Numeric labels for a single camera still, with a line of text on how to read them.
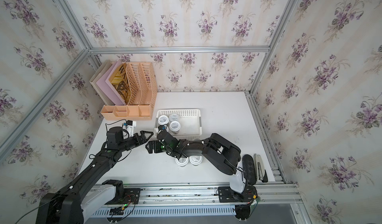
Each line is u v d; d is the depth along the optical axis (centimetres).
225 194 73
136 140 72
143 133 74
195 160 78
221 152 53
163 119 96
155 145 75
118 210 71
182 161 78
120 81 98
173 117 98
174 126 91
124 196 71
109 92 91
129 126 76
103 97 95
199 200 73
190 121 102
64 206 39
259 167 80
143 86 118
